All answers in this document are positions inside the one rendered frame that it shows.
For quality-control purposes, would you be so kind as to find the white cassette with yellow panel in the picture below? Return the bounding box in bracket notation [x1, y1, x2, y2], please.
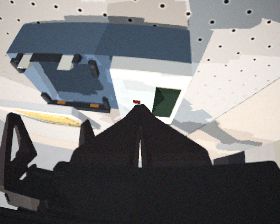
[0, 99, 101, 130]

